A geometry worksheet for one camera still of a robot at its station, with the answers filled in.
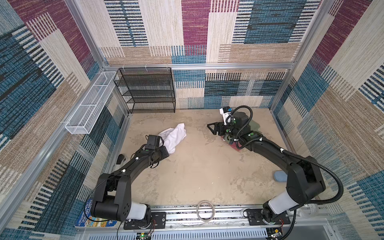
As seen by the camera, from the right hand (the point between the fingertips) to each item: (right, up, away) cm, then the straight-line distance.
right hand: (212, 126), depth 84 cm
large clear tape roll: (+49, -41, -9) cm, 64 cm away
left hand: (-28, -15, +7) cm, 32 cm away
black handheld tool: (-53, -19, +5) cm, 57 cm away
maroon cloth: (+8, -8, -18) cm, 21 cm away
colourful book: (-61, -44, -13) cm, 76 cm away
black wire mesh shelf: (-44, +26, +25) cm, 56 cm away
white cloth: (-25, -7, +10) cm, 28 cm away
